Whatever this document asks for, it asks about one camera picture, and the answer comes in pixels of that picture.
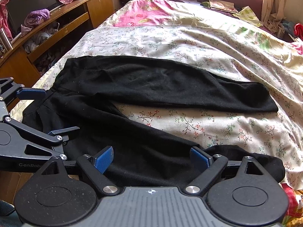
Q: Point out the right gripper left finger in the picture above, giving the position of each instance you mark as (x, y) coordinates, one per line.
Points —
(92, 170)

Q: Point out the beige curtain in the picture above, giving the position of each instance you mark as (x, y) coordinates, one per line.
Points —
(272, 14)

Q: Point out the floral white bed sheet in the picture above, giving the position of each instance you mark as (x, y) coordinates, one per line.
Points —
(227, 47)

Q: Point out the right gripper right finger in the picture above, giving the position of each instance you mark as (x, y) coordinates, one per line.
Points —
(211, 168)

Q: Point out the silver cylindrical container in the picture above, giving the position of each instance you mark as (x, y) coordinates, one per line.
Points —
(5, 40)

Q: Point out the black television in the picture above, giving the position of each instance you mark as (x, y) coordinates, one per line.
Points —
(19, 9)

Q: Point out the purple knitted cloth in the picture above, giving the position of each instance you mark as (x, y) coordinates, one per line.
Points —
(33, 19)

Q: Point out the red object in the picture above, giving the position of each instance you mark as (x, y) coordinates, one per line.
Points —
(298, 31)

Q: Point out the yellow checked cloth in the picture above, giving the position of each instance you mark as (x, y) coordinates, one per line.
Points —
(247, 15)

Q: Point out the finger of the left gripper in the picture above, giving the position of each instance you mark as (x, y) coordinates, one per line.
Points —
(30, 94)
(66, 134)

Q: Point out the black pants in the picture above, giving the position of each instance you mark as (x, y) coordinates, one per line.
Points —
(86, 94)

